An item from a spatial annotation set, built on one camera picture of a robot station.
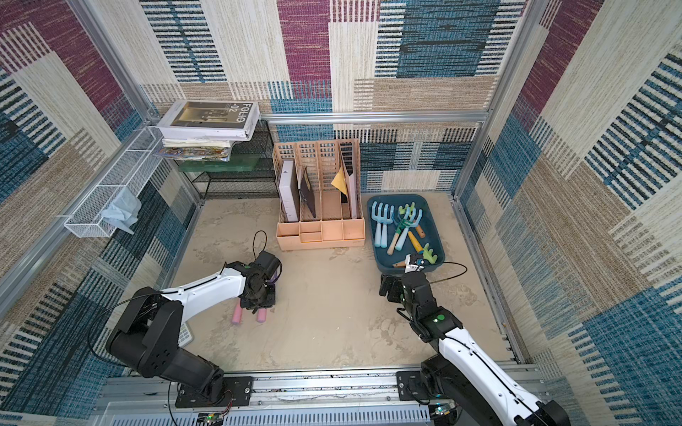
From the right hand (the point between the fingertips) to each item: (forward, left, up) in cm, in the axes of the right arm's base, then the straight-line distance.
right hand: (394, 275), depth 83 cm
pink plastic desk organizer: (+48, +28, -12) cm, 57 cm away
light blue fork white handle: (+31, 0, -10) cm, 32 cm away
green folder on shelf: (+36, +54, +16) cm, 66 cm away
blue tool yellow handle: (+18, -11, -9) cm, 23 cm away
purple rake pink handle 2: (-8, +42, -10) cm, 44 cm away
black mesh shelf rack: (+49, +52, -5) cm, 71 cm away
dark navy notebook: (+40, +31, -2) cm, 50 cm away
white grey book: (+30, +35, +9) cm, 47 cm away
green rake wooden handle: (+23, -5, -7) cm, 24 cm away
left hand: (-3, +42, -11) cm, 43 cm away
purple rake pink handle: (-7, +50, -10) cm, 52 cm away
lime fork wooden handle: (+33, -10, -9) cm, 36 cm away
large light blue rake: (+19, -6, -8) cm, 21 cm away
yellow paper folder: (+27, +17, +15) cm, 35 cm away
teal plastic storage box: (+24, -16, -9) cm, 30 cm away
